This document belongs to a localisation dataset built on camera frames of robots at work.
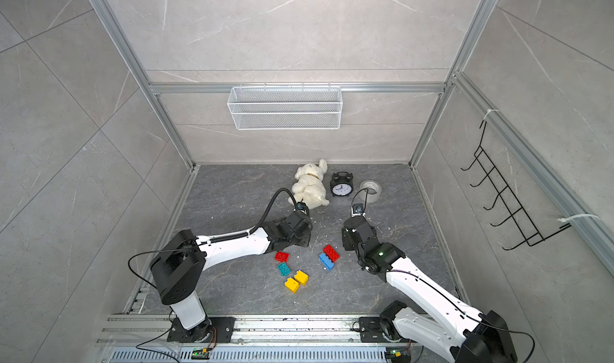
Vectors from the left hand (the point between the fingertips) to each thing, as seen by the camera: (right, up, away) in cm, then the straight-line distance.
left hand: (309, 230), depth 88 cm
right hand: (+16, +2, -6) cm, 17 cm away
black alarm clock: (+14, +18, +13) cm, 26 cm away
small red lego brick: (-11, -10, 0) cm, 15 cm away
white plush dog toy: (-1, +16, +9) cm, 18 cm away
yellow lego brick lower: (-6, -17, -7) cm, 20 cm away
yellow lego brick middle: (-3, -15, -6) cm, 17 cm away
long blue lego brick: (+6, -11, -2) cm, 13 cm away
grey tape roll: (+29, +17, +20) cm, 39 cm away
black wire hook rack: (+57, +18, -16) cm, 62 cm away
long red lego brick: (+8, -9, 0) cm, 12 cm away
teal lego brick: (-10, -14, -1) cm, 17 cm away
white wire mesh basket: (-11, +50, +13) cm, 53 cm away
